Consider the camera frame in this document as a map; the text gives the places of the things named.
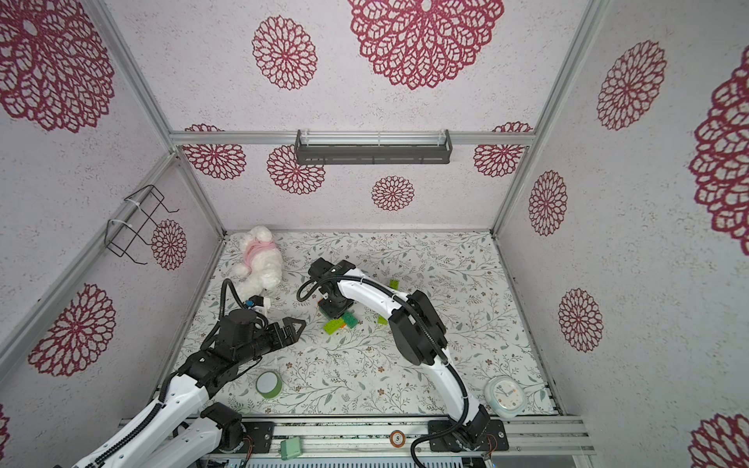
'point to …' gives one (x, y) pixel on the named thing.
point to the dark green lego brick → (350, 319)
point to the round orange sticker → (397, 438)
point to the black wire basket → (119, 236)
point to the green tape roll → (269, 384)
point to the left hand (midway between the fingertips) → (295, 329)
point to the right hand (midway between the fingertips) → (334, 306)
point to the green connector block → (291, 448)
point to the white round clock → (506, 396)
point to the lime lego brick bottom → (333, 326)
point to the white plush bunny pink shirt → (256, 268)
